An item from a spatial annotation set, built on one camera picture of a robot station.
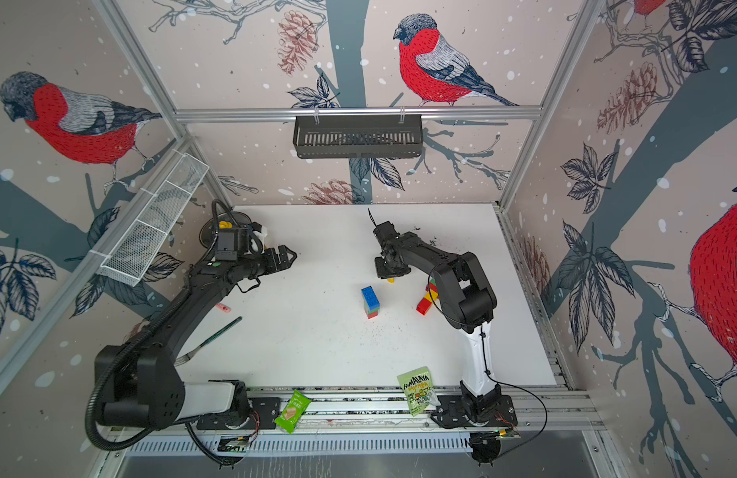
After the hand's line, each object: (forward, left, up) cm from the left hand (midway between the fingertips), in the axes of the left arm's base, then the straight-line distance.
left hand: (288, 251), depth 86 cm
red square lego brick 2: (-10, -41, -15) cm, 45 cm away
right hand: (+4, -29, -16) cm, 34 cm away
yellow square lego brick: (-6, -44, -15) cm, 47 cm away
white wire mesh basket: (-1, +34, +12) cm, 36 cm away
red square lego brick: (-13, -25, -16) cm, 32 cm away
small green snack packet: (-38, -5, -16) cm, 42 cm away
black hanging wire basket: (+44, -20, +11) cm, 49 cm away
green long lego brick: (-12, -25, -15) cm, 32 cm away
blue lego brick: (-12, -25, -7) cm, 28 cm away
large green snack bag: (-33, -37, -17) cm, 52 cm away
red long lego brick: (-3, -44, -15) cm, 47 cm away
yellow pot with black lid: (+15, +25, -3) cm, 29 cm away
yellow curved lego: (0, -31, -17) cm, 35 cm away
